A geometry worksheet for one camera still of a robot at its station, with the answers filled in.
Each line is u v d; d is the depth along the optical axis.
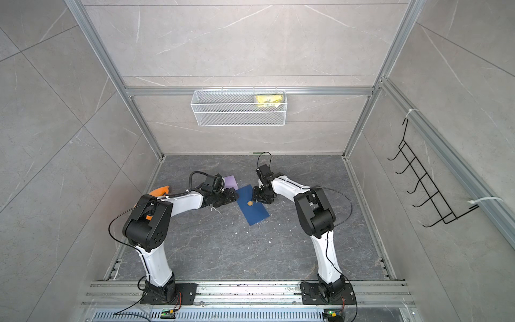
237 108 1.01
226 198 0.88
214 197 0.82
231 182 1.06
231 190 0.91
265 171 0.84
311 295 0.73
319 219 0.57
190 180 0.80
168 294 0.65
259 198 0.88
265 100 0.84
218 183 0.82
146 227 0.50
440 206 0.62
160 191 0.99
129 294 0.75
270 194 0.76
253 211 0.96
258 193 0.88
